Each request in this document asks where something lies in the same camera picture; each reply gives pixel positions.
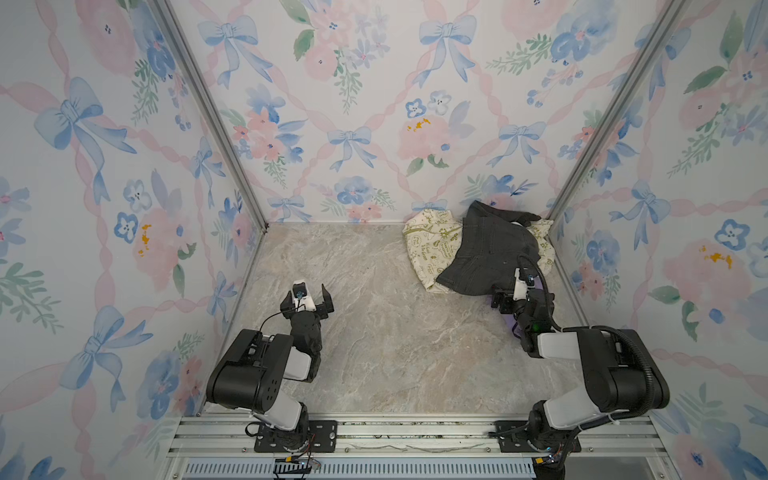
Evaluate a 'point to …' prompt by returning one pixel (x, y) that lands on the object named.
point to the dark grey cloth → (493, 244)
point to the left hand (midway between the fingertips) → (308, 286)
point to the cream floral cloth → (432, 237)
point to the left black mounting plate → (322, 437)
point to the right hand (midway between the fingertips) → (509, 284)
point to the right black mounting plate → (515, 436)
